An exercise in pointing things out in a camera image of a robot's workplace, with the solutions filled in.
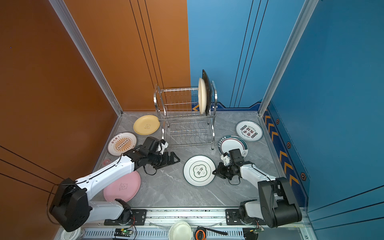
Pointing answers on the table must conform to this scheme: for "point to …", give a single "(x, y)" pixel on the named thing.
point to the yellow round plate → (146, 125)
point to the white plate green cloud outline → (198, 170)
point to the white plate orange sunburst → (121, 142)
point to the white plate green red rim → (232, 142)
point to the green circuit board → (124, 232)
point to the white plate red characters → (249, 130)
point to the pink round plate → (124, 189)
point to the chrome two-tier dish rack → (179, 114)
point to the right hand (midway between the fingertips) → (212, 173)
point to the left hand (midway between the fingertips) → (175, 161)
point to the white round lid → (73, 235)
